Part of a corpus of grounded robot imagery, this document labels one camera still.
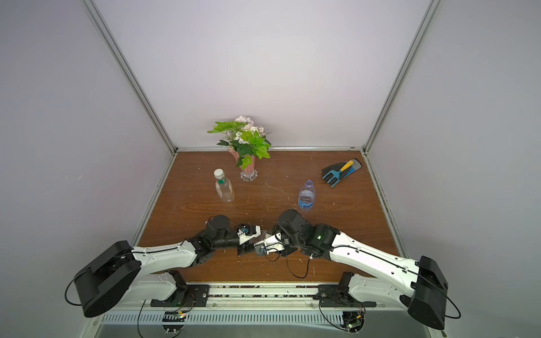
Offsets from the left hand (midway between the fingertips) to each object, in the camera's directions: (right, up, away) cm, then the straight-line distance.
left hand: (264, 238), depth 78 cm
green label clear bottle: (-19, +19, +14) cm, 30 cm away
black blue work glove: (+48, +28, +33) cm, 65 cm away
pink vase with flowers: (-8, +38, +6) cm, 39 cm away
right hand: (+2, +5, -4) cm, 7 cm away
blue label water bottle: (+18, +14, +17) cm, 28 cm away
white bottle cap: (-19, +24, +8) cm, 32 cm away
